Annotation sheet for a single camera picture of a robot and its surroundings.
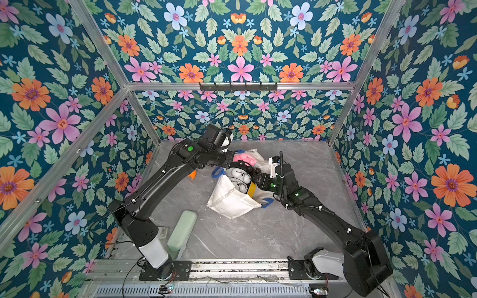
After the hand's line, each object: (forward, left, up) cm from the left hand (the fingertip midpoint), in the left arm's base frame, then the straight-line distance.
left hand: (234, 157), depth 75 cm
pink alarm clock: (+10, -3, -12) cm, 16 cm away
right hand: (-3, -11, -9) cm, 14 cm away
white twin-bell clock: (-4, -2, -15) cm, 15 cm away
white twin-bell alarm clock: (+1, +1, -12) cm, 12 cm away
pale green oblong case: (-20, +26, -25) cm, 41 cm away
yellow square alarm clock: (-4, -7, -21) cm, 22 cm away
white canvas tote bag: (-13, +4, -11) cm, 18 cm away
